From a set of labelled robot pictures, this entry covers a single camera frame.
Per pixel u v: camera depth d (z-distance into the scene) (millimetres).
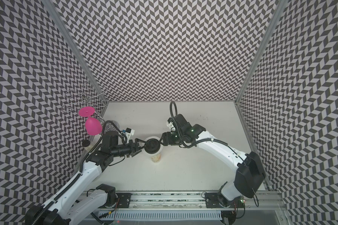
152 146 738
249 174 405
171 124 719
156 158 786
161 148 742
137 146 668
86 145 812
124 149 667
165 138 676
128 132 740
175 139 655
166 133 677
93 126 766
